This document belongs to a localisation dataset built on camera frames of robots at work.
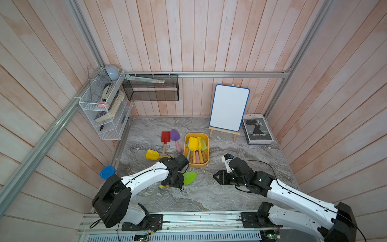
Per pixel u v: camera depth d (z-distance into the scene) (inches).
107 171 27.9
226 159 28.0
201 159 36.5
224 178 26.5
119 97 33.8
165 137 42.3
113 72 32.7
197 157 37.3
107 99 30.8
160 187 32.0
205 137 39.7
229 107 36.6
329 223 16.1
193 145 39.5
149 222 28.6
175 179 27.1
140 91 42.2
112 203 16.5
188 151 38.6
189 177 34.7
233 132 39.8
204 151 38.8
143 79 35.8
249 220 28.8
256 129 42.2
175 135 42.2
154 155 38.2
